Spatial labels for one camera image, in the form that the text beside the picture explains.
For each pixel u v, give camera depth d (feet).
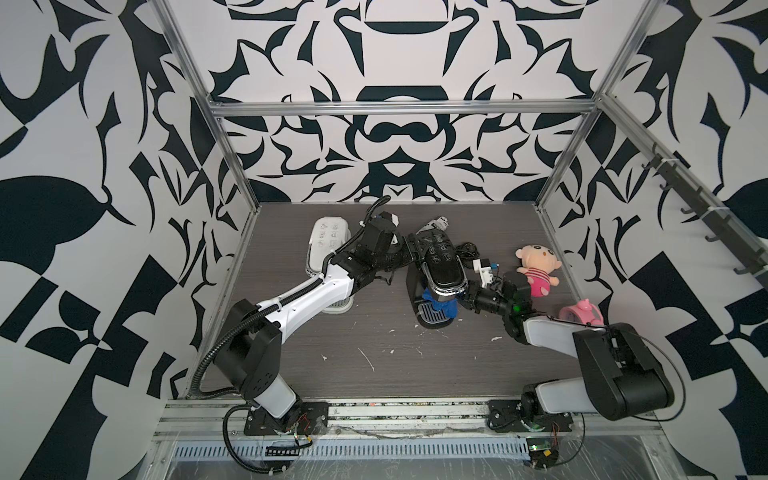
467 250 3.44
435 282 2.40
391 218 2.54
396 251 2.28
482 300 2.53
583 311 2.68
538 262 3.15
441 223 3.63
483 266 2.72
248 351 1.42
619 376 1.44
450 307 2.80
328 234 2.66
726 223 1.80
